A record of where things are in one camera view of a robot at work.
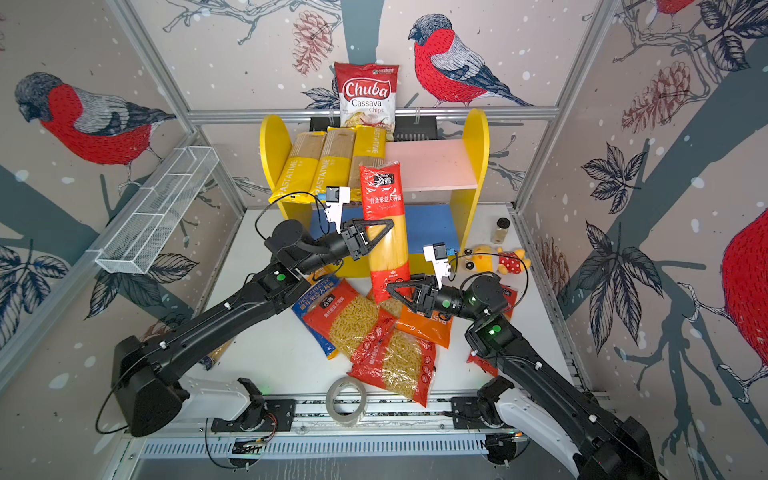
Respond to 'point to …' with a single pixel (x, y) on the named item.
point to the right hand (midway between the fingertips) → (384, 295)
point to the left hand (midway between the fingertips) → (389, 226)
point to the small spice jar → (500, 233)
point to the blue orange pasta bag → (318, 309)
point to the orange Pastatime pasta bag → (434, 329)
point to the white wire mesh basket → (157, 209)
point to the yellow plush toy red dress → (484, 259)
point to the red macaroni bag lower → (386, 357)
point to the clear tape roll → (350, 420)
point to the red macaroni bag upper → (356, 315)
